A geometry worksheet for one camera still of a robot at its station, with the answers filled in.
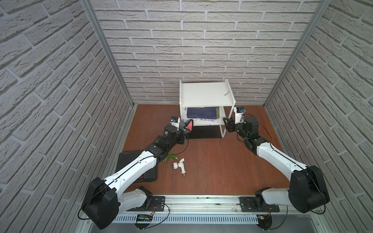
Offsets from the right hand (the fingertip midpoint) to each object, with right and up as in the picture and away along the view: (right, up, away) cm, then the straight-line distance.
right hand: (228, 117), depth 85 cm
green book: (-5, +2, +4) cm, 7 cm away
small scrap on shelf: (-2, +14, -6) cm, 15 cm away
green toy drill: (-32, -17, -22) cm, 42 cm away
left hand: (-30, -5, -3) cm, 30 cm away
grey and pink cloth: (-25, -5, -2) cm, 26 cm away
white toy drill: (-29, -29, +2) cm, 41 cm away
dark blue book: (-13, +3, +4) cm, 14 cm away
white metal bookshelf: (-14, +8, -10) cm, 19 cm away
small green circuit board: (-46, -51, -13) cm, 70 cm away
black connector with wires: (+15, -54, -12) cm, 58 cm away
